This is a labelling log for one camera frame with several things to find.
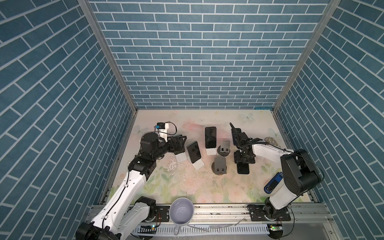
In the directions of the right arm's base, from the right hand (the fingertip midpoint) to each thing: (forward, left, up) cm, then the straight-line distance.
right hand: (240, 159), depth 93 cm
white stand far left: (-2, +37, +1) cm, 37 cm away
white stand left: (-6, +26, +1) cm, 26 cm away
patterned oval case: (+14, -22, +2) cm, 26 cm away
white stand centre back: (+4, +19, 0) cm, 19 cm away
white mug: (-32, +32, +1) cm, 45 cm away
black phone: (+8, +19, +11) cm, 23 cm away
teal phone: (+5, +30, -3) cm, 31 cm away
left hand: (-3, +35, +24) cm, 42 cm away
